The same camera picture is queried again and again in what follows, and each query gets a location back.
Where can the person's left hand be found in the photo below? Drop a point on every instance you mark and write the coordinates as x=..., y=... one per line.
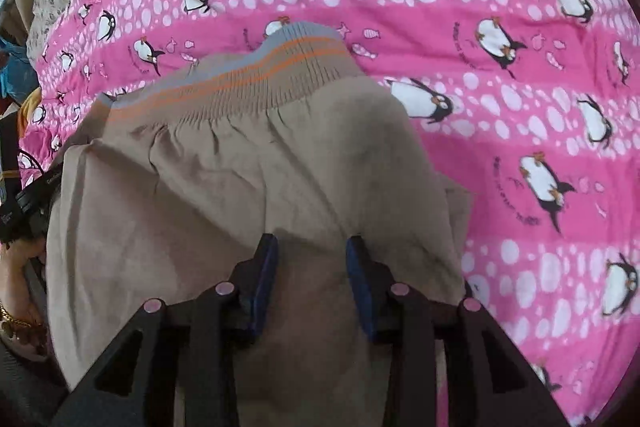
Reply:
x=20, y=277

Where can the blue plastic bag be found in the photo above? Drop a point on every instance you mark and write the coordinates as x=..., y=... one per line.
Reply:
x=15, y=72

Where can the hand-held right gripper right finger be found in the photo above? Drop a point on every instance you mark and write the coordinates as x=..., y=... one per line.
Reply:
x=360, y=282

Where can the beige zip jacket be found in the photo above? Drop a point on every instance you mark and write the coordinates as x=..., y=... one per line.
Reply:
x=225, y=187

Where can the pink penguin printed blanket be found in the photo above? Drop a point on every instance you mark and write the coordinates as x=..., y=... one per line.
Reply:
x=500, y=57

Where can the orange cloth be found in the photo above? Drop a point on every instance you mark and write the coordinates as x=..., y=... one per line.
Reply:
x=27, y=109

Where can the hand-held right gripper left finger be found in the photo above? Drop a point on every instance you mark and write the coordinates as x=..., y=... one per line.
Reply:
x=265, y=277

